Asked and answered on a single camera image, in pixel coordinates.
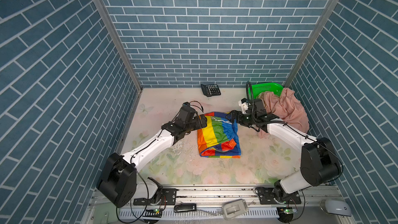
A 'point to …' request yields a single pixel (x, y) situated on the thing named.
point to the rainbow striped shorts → (221, 139)
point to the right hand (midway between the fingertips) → (229, 116)
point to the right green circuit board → (288, 211)
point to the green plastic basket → (258, 88)
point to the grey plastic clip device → (235, 208)
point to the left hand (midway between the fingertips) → (201, 121)
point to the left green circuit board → (155, 213)
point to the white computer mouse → (338, 207)
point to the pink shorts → (287, 107)
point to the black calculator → (210, 90)
